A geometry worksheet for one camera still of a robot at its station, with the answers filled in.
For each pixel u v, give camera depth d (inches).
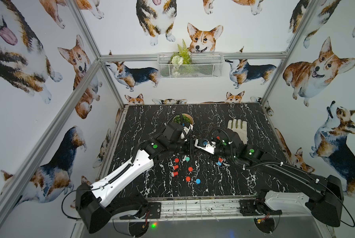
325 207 14.9
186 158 36.3
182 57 32.2
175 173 33.5
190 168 34.6
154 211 28.8
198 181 32.9
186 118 38.5
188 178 33.1
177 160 35.7
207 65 36.3
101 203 15.3
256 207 26.2
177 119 38.0
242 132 40.7
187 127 25.7
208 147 23.6
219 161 34.6
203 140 23.5
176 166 34.6
